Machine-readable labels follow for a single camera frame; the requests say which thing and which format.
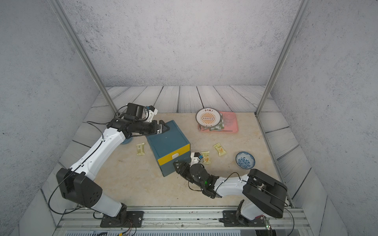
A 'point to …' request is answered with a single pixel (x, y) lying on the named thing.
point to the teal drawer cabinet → (169, 147)
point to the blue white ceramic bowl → (245, 160)
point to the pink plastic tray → (231, 124)
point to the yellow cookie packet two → (220, 150)
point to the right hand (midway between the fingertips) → (174, 166)
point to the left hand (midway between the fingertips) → (166, 129)
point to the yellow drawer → (173, 155)
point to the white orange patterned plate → (208, 117)
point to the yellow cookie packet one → (140, 149)
